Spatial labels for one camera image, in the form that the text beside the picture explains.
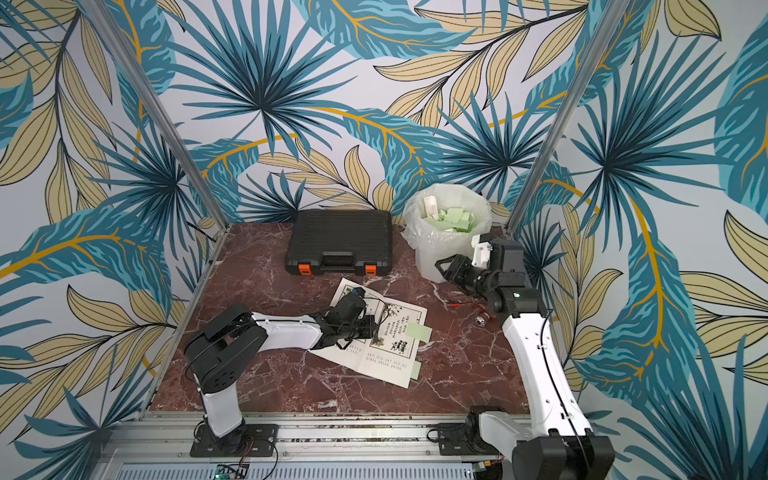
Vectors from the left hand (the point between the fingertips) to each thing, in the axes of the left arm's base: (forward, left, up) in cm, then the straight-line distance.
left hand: (375, 330), depth 92 cm
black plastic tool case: (+30, +13, +6) cm, 33 cm away
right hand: (+5, -17, +27) cm, 32 cm away
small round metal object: (+2, -32, +2) cm, 33 cm away
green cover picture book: (-8, -5, 0) cm, 9 cm away
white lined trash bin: (+13, -15, +26) cm, 33 cm away
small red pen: (+9, -27, +1) cm, 29 cm away
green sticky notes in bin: (+28, -24, +20) cm, 42 cm away
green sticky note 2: (-13, -12, 0) cm, 18 cm away
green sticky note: (0, -14, -1) cm, 14 cm away
